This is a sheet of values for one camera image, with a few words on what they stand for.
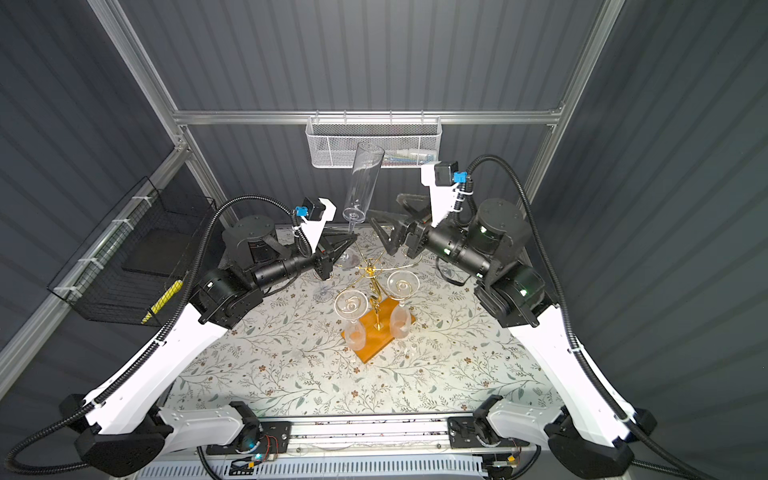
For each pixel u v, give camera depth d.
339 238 0.55
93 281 0.63
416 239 0.43
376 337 0.89
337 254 0.57
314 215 0.47
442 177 0.41
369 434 0.76
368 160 0.49
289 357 0.87
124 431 0.39
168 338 0.41
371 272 0.69
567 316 0.39
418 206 0.51
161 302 0.68
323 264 0.51
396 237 0.42
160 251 0.78
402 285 0.64
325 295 1.00
